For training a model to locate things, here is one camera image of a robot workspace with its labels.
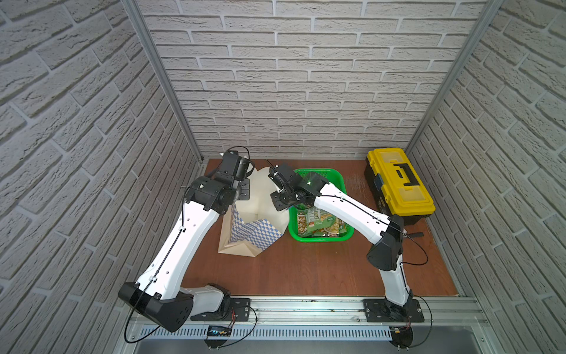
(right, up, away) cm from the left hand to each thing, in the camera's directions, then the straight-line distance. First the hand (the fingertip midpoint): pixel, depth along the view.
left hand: (233, 181), depth 72 cm
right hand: (+16, -6, +8) cm, 19 cm away
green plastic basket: (+41, +1, +29) cm, 50 cm away
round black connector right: (+56, -51, -2) cm, 75 cm away
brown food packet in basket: (+30, -17, +16) cm, 37 cm away
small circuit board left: (-5, -50, 0) cm, 50 cm away
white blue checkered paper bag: (+7, -14, -5) cm, 16 cm away
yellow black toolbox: (+63, -2, +16) cm, 65 cm away
